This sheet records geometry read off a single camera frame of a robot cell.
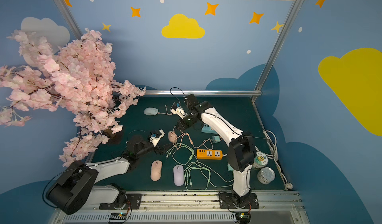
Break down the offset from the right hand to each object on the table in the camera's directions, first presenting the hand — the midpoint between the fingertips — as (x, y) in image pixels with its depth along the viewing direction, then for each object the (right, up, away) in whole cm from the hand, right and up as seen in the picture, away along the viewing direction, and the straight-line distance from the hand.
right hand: (179, 126), depth 83 cm
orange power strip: (+18, -17, +5) cm, 25 cm away
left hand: (-7, -5, +1) cm, 9 cm away
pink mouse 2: (-13, -25, -1) cm, 28 cm away
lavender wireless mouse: (0, -27, -2) cm, 27 cm away
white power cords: (+63, -12, +18) cm, 67 cm away
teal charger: (+22, -9, +12) cm, 27 cm away
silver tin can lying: (+47, -26, -5) cm, 54 cm away
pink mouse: (-5, -6, +5) cm, 9 cm away
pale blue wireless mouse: (-24, +9, +27) cm, 38 cm away
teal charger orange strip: (+29, -24, 0) cm, 37 cm away
